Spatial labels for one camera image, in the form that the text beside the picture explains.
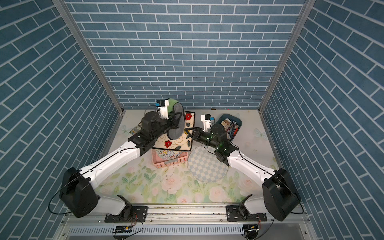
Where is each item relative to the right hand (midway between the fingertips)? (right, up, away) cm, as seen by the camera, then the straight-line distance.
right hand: (186, 130), depth 73 cm
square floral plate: (-1, -6, -1) cm, 6 cm away
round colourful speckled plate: (-13, -16, +20) cm, 29 cm away
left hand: (0, +8, +2) cm, 8 cm away
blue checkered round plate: (+9, -23, +18) cm, 31 cm away
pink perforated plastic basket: (-17, -19, +12) cm, 28 cm away
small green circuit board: (-31, -48, -1) cm, 57 cm away
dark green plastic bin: (+30, +3, +36) cm, 47 cm away
